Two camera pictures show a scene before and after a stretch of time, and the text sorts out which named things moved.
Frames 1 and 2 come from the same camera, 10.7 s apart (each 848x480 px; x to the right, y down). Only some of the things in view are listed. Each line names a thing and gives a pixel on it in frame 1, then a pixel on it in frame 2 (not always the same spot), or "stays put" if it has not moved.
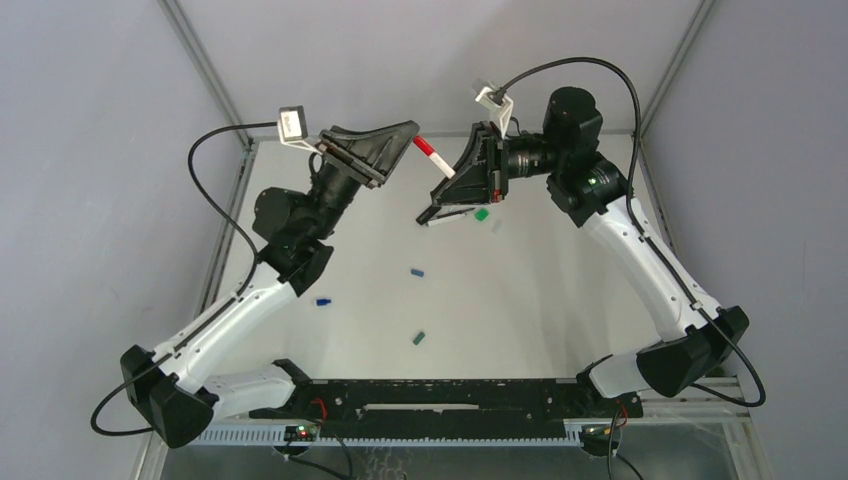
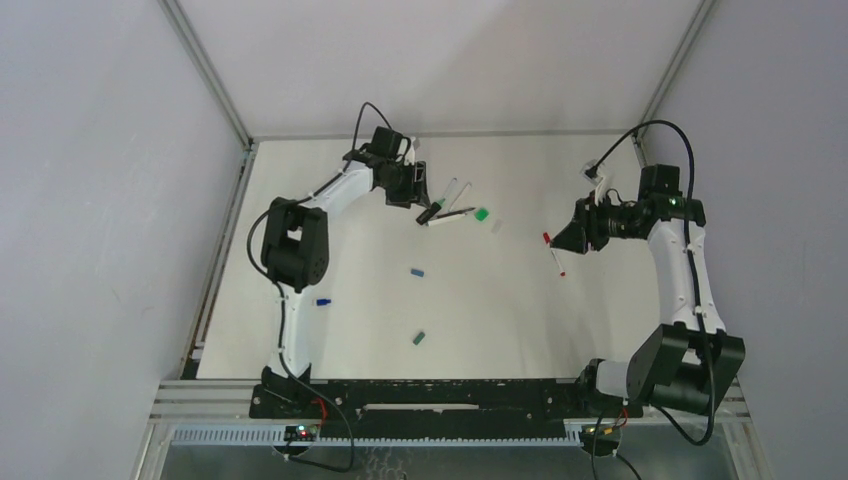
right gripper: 496,162 to 589,225
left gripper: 351,160 to 404,188
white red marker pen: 446,168 to 562,272
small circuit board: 301,433 stays put
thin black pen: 456,213 stays put
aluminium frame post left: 196,52 stays put
